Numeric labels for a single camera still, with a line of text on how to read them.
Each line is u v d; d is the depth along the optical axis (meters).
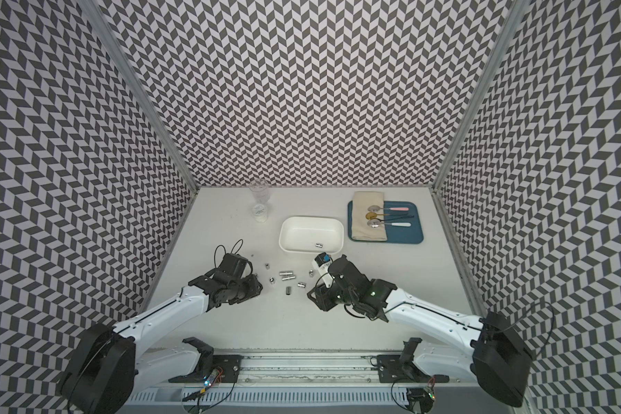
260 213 1.03
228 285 0.65
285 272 0.91
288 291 0.87
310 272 0.91
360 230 1.04
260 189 1.14
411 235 1.02
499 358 0.40
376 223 1.05
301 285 0.89
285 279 0.89
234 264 0.68
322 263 0.69
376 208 1.11
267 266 0.93
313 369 0.75
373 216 1.08
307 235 1.02
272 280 0.89
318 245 0.99
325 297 0.67
